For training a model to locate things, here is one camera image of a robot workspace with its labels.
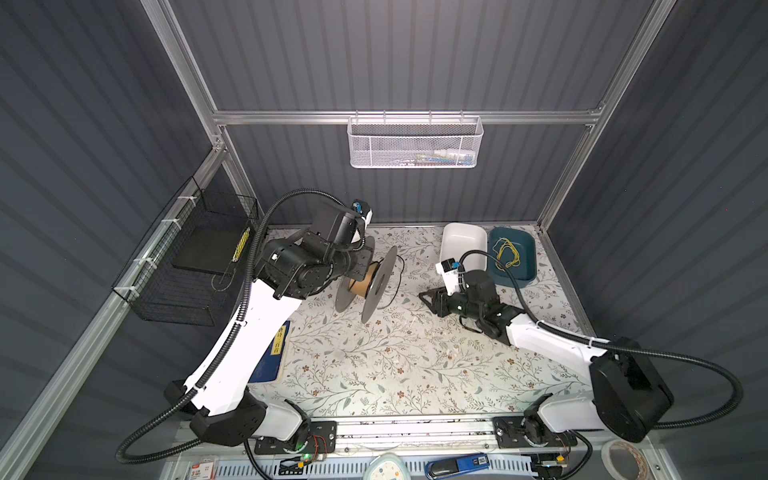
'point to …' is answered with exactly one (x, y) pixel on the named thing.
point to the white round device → (386, 466)
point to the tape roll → (624, 461)
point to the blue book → (269, 367)
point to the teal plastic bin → (516, 248)
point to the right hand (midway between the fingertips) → (427, 295)
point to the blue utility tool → (447, 465)
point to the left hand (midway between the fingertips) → (360, 251)
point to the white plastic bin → (459, 238)
